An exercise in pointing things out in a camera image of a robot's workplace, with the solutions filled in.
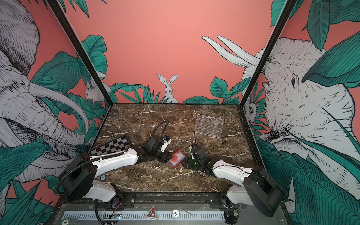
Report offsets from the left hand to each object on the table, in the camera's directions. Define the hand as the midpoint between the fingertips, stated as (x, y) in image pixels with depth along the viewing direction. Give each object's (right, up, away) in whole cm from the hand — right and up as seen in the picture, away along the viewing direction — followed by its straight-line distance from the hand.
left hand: (170, 153), depth 85 cm
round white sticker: (+5, -27, -14) cm, 31 cm away
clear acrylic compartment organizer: (+28, +16, +17) cm, 36 cm away
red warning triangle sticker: (-7, -27, -15) cm, 32 cm away
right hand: (+8, -5, -1) cm, 10 cm away
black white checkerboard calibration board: (-35, +4, +7) cm, 36 cm away
